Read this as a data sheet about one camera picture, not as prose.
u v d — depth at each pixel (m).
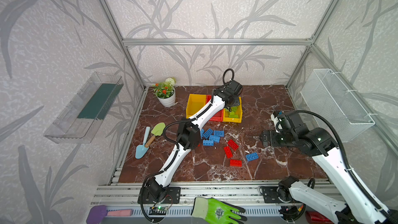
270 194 0.73
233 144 0.89
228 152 0.87
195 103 1.08
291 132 0.50
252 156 0.85
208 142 0.89
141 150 0.89
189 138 0.61
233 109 1.05
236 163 0.83
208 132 0.94
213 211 0.69
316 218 0.64
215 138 0.93
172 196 0.74
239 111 0.99
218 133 0.94
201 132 0.93
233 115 1.02
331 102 0.65
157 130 0.96
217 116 1.01
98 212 0.68
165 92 0.98
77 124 0.63
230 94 0.71
